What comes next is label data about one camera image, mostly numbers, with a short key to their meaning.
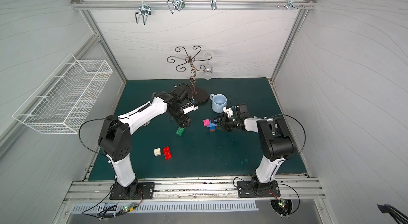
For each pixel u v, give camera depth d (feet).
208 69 3.21
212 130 2.99
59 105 2.18
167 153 2.76
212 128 2.96
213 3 2.57
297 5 2.58
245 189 2.41
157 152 2.76
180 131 3.05
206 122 2.89
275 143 1.59
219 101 3.47
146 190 2.41
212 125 2.90
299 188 2.55
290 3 2.51
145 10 2.57
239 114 2.57
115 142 1.56
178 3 2.48
